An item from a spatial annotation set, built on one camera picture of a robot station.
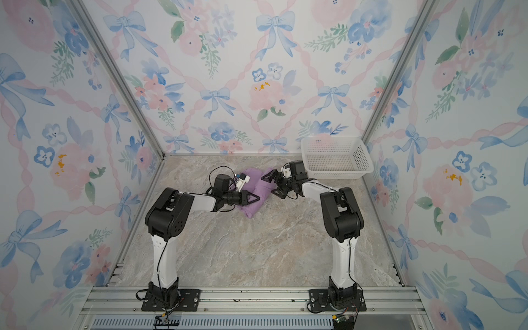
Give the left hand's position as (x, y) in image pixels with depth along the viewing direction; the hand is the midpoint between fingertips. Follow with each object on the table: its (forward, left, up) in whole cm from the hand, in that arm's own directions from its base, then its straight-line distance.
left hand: (260, 198), depth 96 cm
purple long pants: (+4, +1, +4) cm, 5 cm away
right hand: (+7, -3, +3) cm, 8 cm away
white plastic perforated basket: (+33, -44, -5) cm, 55 cm away
